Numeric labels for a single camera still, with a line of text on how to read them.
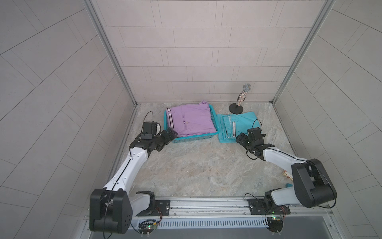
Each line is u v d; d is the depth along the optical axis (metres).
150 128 0.63
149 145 0.57
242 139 0.82
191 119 0.95
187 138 0.90
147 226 0.65
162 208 0.70
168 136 0.72
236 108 1.12
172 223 0.68
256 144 0.69
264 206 0.70
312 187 0.42
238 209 0.71
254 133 0.70
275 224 0.69
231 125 1.02
